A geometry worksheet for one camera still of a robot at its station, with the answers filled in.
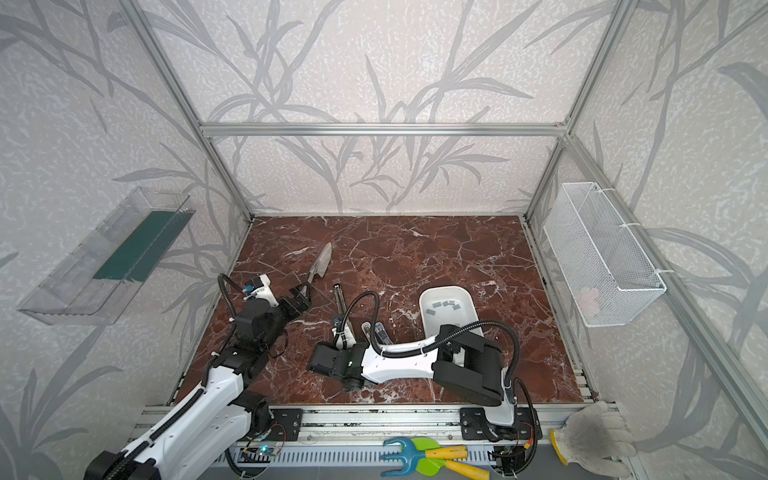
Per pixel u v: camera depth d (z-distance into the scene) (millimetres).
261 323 635
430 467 681
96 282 637
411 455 680
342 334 720
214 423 517
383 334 868
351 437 732
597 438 711
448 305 961
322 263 1050
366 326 869
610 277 604
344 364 626
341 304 937
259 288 715
